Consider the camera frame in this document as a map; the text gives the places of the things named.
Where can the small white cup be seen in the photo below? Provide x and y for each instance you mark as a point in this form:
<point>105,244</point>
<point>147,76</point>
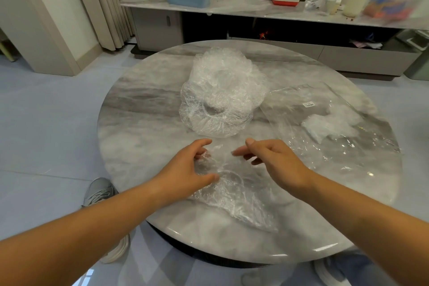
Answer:
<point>332,6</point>

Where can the person's right forearm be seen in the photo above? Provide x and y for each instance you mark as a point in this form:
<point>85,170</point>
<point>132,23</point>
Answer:
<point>375,229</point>

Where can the pile of clear plastic caps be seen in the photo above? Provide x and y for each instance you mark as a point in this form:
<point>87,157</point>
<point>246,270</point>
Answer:
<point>224,85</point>

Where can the person's left hand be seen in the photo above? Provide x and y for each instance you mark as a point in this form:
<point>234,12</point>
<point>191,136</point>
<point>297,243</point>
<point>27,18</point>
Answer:
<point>181,175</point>

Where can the person's left forearm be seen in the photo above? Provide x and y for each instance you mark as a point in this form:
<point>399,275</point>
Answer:
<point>74,242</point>

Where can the green storage bin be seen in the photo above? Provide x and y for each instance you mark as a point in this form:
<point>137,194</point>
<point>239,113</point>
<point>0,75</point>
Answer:
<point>420,61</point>

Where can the clear container colourful contents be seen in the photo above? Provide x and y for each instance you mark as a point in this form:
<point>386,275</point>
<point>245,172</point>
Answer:
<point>397,2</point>

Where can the black table base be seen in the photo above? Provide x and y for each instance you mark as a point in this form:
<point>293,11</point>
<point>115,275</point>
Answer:
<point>221,259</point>

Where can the clear plastic bag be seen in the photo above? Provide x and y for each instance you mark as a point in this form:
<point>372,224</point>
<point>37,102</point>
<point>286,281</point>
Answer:
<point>375,148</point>

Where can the beige curtain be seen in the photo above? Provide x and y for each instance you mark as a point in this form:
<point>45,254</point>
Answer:
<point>107,1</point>

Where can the person's right hand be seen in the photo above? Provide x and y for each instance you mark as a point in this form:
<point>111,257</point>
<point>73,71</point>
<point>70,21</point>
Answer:
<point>285,165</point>

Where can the grey sneaker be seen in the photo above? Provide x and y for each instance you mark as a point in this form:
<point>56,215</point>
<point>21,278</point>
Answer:
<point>332,272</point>
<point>100,192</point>

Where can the long grey low cabinet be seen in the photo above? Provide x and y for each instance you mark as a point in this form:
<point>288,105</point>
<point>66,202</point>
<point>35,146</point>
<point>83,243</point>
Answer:
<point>157,28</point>

